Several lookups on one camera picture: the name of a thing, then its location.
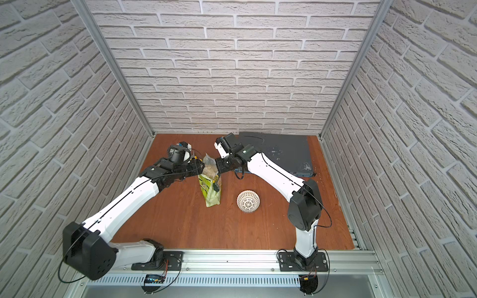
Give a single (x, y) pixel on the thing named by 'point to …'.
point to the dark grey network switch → (282, 153)
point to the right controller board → (308, 284)
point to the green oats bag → (210, 182)
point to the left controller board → (152, 283)
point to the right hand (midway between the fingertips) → (213, 169)
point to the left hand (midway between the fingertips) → (199, 160)
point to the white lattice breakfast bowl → (248, 201)
